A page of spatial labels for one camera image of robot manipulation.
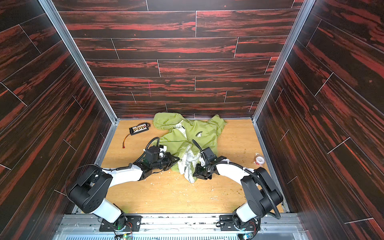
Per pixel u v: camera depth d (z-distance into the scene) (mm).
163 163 769
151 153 695
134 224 736
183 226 739
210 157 718
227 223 730
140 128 1120
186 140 1019
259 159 952
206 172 765
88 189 460
